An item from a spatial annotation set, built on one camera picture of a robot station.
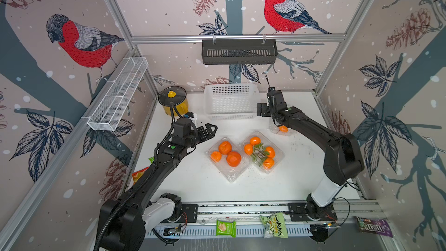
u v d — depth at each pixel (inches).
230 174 30.1
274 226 27.5
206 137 27.9
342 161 18.4
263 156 35.1
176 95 40.8
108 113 28.0
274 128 39.4
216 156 34.5
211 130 28.3
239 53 41.3
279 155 36.2
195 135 25.5
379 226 27.1
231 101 46.4
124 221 15.2
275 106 27.5
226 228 27.3
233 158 32.9
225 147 34.6
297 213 28.6
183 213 28.6
